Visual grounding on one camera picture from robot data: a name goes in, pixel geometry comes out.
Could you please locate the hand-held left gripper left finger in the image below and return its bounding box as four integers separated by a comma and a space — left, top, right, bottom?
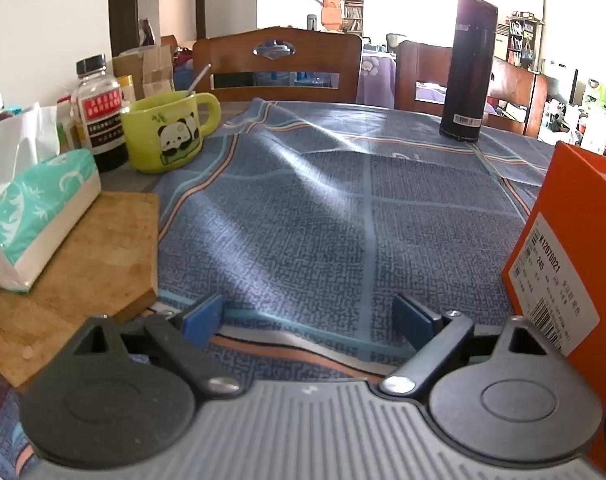
65, 294, 244, 401

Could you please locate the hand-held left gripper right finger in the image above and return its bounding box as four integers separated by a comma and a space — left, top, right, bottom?
379, 292, 566, 401

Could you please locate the orange cardboard box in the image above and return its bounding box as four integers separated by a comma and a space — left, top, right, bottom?
502, 141, 606, 478

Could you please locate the wooden cutting board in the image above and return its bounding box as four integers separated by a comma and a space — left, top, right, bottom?
0, 191, 161, 388

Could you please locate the blue patterned tablecloth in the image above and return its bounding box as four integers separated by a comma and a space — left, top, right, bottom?
0, 97, 564, 466

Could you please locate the green panda mug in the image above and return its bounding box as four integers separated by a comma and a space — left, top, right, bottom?
120, 91, 222, 175

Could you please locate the teal tissue pack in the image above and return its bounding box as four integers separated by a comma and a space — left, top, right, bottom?
0, 149, 102, 293

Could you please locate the dark bottle with red label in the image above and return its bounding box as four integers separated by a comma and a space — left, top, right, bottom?
72, 54, 130, 173

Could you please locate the metal spoon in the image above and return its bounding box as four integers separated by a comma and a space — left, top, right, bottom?
182, 64, 212, 100

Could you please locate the yellow-lid jar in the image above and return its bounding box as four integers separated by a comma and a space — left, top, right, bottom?
115, 75, 136, 107

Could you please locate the white plastic bag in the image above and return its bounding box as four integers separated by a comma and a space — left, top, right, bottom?
0, 102, 61, 211

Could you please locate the brown cardboard box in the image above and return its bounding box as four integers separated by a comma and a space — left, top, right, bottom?
112, 45, 176, 101

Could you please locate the black thermos flask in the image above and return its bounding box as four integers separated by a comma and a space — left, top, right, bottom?
439, 0, 499, 143

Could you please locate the wooden chair with oval hole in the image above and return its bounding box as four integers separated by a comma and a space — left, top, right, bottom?
193, 27, 364, 104

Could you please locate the bookshelf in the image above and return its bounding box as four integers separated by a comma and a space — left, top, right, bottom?
343, 0, 365, 36

